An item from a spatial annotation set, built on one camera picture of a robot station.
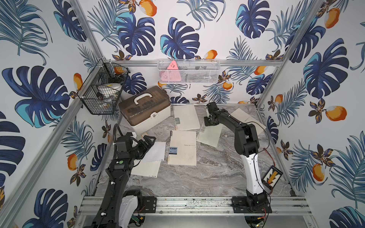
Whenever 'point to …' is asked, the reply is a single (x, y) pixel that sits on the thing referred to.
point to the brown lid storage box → (146, 109)
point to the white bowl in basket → (110, 90)
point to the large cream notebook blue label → (182, 150)
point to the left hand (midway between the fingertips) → (152, 140)
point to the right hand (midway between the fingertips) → (208, 121)
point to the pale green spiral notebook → (209, 135)
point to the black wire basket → (95, 102)
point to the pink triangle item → (171, 74)
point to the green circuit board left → (136, 219)
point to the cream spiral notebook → (185, 117)
